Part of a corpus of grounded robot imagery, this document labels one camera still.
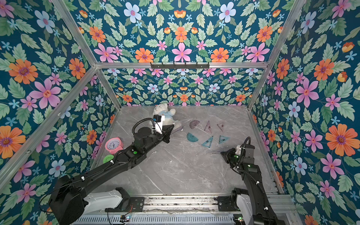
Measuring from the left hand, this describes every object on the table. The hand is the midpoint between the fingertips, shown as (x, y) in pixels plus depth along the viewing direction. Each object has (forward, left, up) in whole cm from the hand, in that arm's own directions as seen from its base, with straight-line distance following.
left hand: (174, 125), depth 73 cm
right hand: (-8, -27, -17) cm, 33 cm away
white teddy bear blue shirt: (+30, +11, -19) cm, 37 cm away
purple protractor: (+21, -12, -28) cm, 37 cm away
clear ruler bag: (-1, -1, -2) cm, 3 cm away
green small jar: (-5, +44, -23) cm, 50 cm away
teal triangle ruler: (+3, -21, -29) cm, 36 cm away
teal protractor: (+9, -10, -28) cm, 31 cm away
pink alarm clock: (+6, +44, -25) cm, 51 cm away
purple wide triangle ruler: (+19, -34, -28) cm, 48 cm away
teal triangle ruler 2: (+6, -32, -29) cm, 44 cm away
